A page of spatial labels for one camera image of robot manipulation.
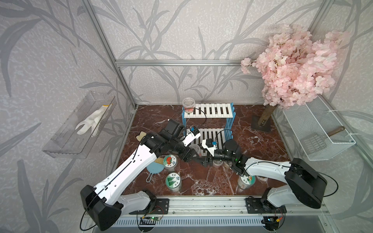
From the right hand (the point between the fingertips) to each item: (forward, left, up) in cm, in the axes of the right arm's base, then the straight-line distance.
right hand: (194, 151), depth 73 cm
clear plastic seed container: (-1, -13, -13) cm, 19 cm away
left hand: (-2, 0, +3) cm, 3 cm away
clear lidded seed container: (-1, -1, +4) cm, 5 cm away
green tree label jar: (-11, +11, -11) cm, 19 cm away
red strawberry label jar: (-1, +14, -11) cm, 18 cm away
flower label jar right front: (-12, -27, -11) cm, 31 cm away
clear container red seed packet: (+21, +3, +14) cm, 25 cm away
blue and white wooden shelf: (+20, -17, -17) cm, 31 cm away
